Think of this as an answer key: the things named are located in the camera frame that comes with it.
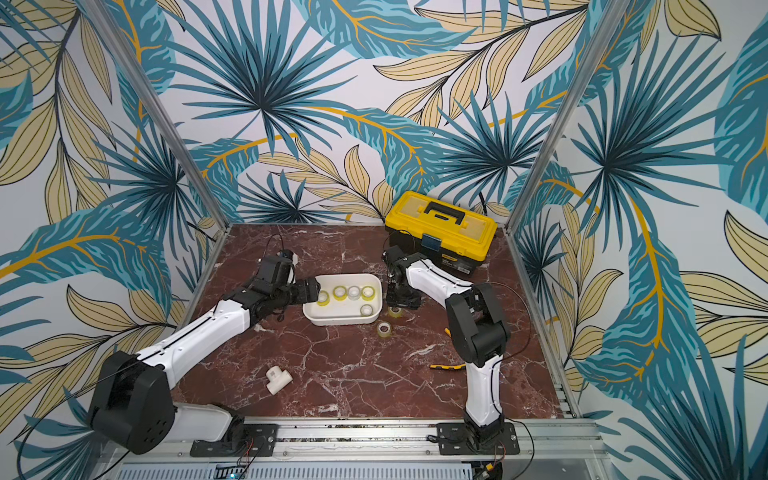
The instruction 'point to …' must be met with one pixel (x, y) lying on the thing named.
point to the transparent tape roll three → (368, 293)
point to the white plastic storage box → (348, 311)
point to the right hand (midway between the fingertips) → (399, 303)
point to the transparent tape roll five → (339, 293)
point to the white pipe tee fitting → (278, 379)
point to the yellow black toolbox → (453, 231)
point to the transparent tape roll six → (384, 329)
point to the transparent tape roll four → (366, 310)
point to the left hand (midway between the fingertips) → (306, 290)
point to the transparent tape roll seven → (395, 312)
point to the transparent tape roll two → (354, 293)
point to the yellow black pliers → (448, 367)
